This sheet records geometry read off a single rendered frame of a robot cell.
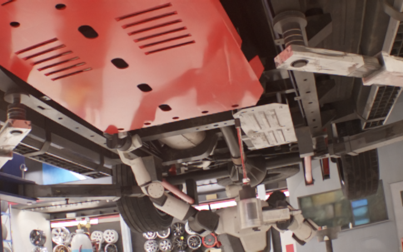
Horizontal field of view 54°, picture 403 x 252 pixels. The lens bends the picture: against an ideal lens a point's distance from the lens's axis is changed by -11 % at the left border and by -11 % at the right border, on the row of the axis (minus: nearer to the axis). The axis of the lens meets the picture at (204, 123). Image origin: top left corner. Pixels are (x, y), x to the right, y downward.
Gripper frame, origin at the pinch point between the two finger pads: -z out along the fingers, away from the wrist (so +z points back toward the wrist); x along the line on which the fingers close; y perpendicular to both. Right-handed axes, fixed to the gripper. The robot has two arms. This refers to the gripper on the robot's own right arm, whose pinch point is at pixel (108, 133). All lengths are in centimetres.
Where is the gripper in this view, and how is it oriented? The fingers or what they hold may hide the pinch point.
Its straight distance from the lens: 200.0
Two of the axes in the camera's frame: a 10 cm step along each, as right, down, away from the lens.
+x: 1.2, 9.5, -2.9
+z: 2.5, 2.5, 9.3
